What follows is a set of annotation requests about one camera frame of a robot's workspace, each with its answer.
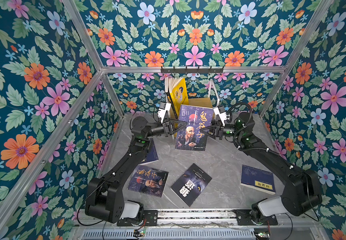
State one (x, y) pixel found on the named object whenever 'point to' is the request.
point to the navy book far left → (152, 155)
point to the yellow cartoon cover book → (178, 91)
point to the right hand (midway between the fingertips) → (202, 128)
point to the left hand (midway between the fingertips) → (186, 123)
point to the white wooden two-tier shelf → (206, 102)
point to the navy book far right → (258, 179)
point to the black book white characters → (191, 184)
